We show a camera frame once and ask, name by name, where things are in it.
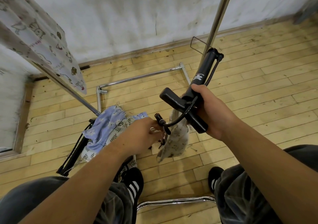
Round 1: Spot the black baseboard strip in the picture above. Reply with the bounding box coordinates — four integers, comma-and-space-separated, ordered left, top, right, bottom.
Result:
31, 64, 91, 82

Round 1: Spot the black striped right shoe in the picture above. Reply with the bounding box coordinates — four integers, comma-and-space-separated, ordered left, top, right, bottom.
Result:
207, 166, 225, 195

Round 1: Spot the black striped shoe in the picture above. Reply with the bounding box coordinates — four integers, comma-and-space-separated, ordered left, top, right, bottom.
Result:
207, 166, 225, 195
120, 167, 144, 205

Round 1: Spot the person's left forearm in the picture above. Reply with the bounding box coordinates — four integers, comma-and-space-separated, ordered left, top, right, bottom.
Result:
19, 145, 127, 224

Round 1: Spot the person's right hand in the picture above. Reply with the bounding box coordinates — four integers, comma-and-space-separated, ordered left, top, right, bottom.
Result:
190, 84, 241, 141

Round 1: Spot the person's left hand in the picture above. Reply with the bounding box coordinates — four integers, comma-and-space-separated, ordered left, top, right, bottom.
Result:
109, 117, 166, 158

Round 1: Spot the chrome chair frame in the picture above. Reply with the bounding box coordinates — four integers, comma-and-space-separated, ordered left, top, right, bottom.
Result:
136, 196, 217, 212

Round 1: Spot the chrome clothes rack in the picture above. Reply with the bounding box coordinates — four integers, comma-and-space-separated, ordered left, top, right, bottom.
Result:
31, 0, 237, 117

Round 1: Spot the person's right forearm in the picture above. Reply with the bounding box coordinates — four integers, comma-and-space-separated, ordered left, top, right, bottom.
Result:
220, 123, 318, 224

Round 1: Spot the black striped left shoe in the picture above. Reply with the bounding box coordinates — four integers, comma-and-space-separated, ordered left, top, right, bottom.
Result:
120, 167, 144, 205

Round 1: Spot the grey metal furniture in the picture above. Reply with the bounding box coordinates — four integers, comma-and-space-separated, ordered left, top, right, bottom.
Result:
292, 0, 318, 26

